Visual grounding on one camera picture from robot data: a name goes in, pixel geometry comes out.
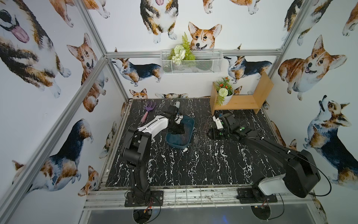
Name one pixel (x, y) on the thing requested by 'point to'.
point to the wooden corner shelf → (244, 102)
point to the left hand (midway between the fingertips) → (182, 128)
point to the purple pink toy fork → (148, 108)
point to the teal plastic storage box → (182, 141)
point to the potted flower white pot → (224, 91)
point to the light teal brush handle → (177, 104)
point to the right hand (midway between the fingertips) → (213, 129)
